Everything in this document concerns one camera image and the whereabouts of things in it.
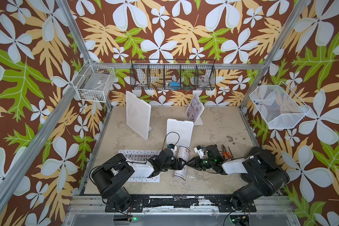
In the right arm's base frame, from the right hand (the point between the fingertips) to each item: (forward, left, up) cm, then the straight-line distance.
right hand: (186, 164), depth 87 cm
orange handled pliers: (+8, -27, -1) cm, 28 cm away
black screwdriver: (+9, -31, -1) cm, 32 cm away
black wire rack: (+55, +8, +29) cm, 63 cm away
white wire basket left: (+39, +58, +33) cm, 77 cm away
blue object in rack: (+44, +7, +27) cm, 52 cm away
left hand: (+1, +3, +1) cm, 3 cm away
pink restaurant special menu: (+37, -8, +11) cm, 39 cm away
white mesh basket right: (+26, -55, +25) cm, 66 cm away
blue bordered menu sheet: (+6, +1, +3) cm, 7 cm away
